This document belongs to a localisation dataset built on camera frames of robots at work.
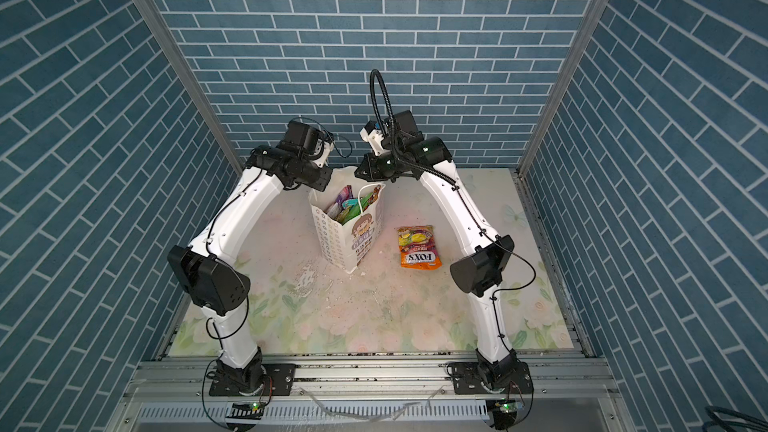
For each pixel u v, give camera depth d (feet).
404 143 1.96
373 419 2.26
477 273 1.80
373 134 2.31
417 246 3.14
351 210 2.92
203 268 1.49
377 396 2.38
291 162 1.86
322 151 2.28
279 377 2.42
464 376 2.44
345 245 2.60
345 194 3.01
